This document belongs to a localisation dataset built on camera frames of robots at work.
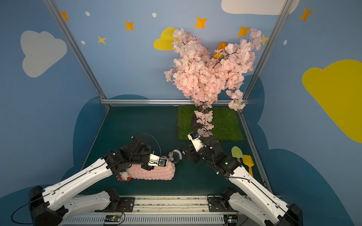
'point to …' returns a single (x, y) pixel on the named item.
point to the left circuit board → (112, 218)
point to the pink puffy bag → (167, 173)
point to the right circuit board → (231, 220)
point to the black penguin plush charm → (176, 155)
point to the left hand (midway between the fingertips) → (161, 153)
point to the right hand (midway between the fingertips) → (189, 146)
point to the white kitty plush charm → (123, 176)
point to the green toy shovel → (236, 152)
